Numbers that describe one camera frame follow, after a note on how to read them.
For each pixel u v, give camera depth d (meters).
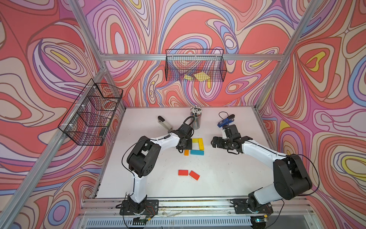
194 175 0.84
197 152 0.94
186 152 0.93
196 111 0.93
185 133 0.77
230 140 0.69
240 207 0.73
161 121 1.06
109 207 0.75
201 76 0.91
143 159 0.51
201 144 0.96
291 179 0.44
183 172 0.86
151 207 0.72
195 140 0.99
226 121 1.06
